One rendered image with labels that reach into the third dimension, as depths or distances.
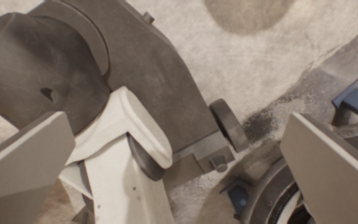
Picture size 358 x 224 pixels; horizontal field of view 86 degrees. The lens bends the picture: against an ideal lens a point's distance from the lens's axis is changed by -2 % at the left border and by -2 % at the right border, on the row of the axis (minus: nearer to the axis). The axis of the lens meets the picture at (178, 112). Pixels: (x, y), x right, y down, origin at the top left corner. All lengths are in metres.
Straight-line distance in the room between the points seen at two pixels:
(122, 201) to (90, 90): 0.20
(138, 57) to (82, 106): 0.19
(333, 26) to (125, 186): 0.84
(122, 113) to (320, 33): 0.75
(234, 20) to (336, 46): 0.44
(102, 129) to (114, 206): 0.14
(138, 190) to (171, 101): 0.25
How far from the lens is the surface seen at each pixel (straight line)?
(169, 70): 0.48
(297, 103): 0.99
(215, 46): 0.68
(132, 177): 0.39
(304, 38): 0.85
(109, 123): 0.35
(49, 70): 0.32
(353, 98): 1.14
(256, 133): 0.95
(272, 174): 0.70
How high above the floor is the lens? 0.61
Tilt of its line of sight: 55 degrees down
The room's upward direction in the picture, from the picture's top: 160 degrees clockwise
